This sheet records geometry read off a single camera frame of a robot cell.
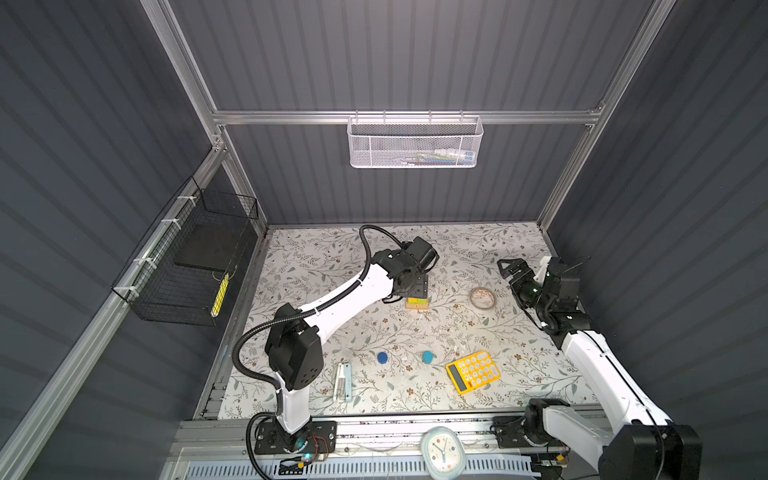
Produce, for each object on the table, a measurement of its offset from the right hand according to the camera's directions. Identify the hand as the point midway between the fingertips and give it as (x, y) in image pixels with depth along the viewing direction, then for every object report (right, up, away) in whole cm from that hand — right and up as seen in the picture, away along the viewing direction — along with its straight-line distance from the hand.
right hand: (508, 272), depth 81 cm
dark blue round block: (-35, -25, +6) cm, 43 cm away
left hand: (-26, -5, +3) cm, 26 cm away
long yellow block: (-25, -7, -6) cm, 27 cm away
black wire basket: (-84, +1, -9) cm, 84 cm away
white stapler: (-45, -31, -1) cm, 54 cm away
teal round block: (-21, -25, +6) cm, 33 cm away
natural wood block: (-24, -12, +15) cm, 30 cm away
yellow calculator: (-9, -28, +2) cm, 30 cm away
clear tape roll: (-1, -10, +18) cm, 21 cm away
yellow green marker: (-72, -5, -13) cm, 73 cm away
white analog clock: (-20, -42, -11) cm, 48 cm away
